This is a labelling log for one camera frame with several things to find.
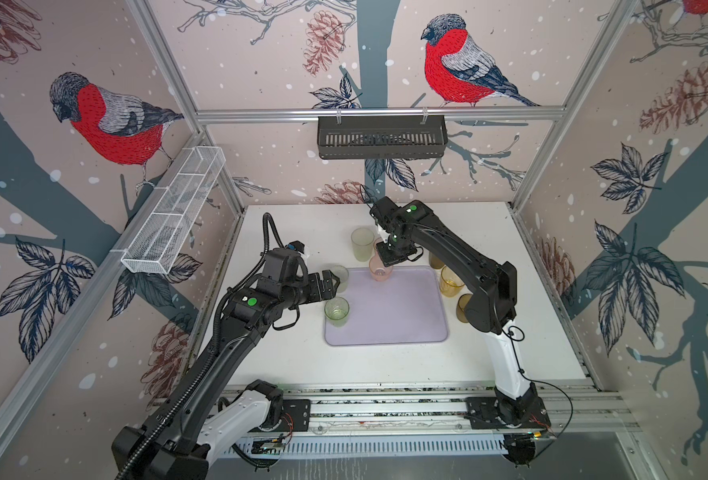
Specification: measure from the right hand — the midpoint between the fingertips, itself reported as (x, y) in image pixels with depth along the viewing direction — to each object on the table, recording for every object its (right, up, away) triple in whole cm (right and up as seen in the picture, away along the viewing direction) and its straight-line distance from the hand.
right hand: (386, 263), depth 88 cm
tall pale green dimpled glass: (-7, +7, +9) cm, 14 cm away
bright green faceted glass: (-15, -15, +3) cm, 21 cm away
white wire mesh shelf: (-58, +14, -11) cm, 61 cm away
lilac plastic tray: (+7, -15, +3) cm, 17 cm away
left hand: (-17, -3, -15) cm, 23 cm away
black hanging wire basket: (0, +43, +16) cm, 46 cm away
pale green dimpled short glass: (-14, -4, +6) cm, 16 cm away
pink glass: (-2, -3, +5) cm, 6 cm away
